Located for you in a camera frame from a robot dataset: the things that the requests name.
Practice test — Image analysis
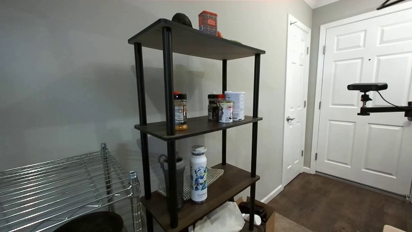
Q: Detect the spice jar with black lid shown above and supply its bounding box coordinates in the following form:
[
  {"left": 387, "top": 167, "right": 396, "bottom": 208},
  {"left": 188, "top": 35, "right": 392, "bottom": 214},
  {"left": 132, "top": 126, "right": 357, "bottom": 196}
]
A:
[{"left": 173, "top": 91, "right": 188, "bottom": 131}]

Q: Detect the cardboard box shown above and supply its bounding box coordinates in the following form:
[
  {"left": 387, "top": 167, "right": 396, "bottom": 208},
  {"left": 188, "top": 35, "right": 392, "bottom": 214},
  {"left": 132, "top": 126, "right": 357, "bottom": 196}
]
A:
[{"left": 236, "top": 196, "right": 276, "bottom": 232}]

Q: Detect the white cylindrical container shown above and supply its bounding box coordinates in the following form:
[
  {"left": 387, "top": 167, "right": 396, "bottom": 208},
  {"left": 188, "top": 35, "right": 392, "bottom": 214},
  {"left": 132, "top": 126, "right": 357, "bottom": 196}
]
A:
[{"left": 224, "top": 91, "right": 245, "bottom": 121}]

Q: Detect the grey water bottle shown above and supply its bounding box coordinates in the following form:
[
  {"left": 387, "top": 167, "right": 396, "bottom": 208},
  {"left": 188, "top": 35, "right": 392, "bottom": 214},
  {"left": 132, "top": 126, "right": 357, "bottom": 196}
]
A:
[{"left": 158, "top": 154, "right": 186, "bottom": 210}]

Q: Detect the small jar with red lid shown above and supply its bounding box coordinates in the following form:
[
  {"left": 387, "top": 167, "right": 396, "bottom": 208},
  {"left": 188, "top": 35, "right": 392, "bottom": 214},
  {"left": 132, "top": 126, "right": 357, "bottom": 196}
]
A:
[{"left": 218, "top": 94, "right": 234, "bottom": 123}]

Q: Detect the dark wood shelf unit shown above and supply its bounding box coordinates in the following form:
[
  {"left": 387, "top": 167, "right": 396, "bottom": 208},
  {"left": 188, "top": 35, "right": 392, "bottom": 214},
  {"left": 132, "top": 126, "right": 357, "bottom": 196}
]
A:
[{"left": 128, "top": 18, "right": 266, "bottom": 232}]

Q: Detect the white plastic bag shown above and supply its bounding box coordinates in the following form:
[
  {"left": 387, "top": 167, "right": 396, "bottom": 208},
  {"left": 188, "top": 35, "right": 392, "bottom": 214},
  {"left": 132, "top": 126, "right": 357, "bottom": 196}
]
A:
[{"left": 189, "top": 201, "right": 246, "bottom": 232}]

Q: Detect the camera on mount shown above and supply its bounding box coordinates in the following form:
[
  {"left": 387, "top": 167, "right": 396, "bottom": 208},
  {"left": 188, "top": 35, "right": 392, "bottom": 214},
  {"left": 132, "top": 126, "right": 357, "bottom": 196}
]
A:
[{"left": 347, "top": 82, "right": 412, "bottom": 121}]

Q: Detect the red patterned tin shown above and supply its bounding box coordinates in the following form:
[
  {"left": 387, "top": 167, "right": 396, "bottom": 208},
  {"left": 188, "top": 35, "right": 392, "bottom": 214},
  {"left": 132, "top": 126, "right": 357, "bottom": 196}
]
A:
[{"left": 198, "top": 10, "right": 218, "bottom": 36}]

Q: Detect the chrome wire rack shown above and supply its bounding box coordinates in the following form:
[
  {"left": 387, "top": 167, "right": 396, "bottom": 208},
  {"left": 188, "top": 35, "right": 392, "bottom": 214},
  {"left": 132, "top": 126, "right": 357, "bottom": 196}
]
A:
[{"left": 0, "top": 143, "right": 143, "bottom": 232}]

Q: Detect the checkered cloth mat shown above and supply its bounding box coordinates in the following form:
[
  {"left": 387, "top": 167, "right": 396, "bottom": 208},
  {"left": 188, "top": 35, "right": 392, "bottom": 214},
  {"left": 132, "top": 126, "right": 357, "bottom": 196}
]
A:
[{"left": 157, "top": 167, "right": 225, "bottom": 201}]

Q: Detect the dark spice jar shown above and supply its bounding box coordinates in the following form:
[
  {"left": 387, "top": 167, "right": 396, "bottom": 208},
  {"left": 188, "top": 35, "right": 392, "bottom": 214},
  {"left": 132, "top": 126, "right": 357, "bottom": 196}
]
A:
[{"left": 207, "top": 93, "right": 220, "bottom": 121}]

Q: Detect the dark round object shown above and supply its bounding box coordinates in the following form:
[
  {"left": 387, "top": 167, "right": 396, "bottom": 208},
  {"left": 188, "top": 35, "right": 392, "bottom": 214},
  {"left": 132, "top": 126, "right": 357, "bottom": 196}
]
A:
[{"left": 171, "top": 13, "right": 193, "bottom": 28}]

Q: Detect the white printed water bottle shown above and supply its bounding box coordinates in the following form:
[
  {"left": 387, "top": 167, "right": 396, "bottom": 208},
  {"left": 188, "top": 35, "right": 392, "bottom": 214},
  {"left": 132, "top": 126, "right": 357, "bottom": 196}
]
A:
[{"left": 189, "top": 145, "right": 208, "bottom": 204}]

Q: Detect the black bar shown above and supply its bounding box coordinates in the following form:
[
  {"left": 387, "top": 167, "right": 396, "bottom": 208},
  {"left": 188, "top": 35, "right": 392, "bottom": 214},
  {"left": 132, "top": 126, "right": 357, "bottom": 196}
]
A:
[{"left": 377, "top": 0, "right": 408, "bottom": 10}]

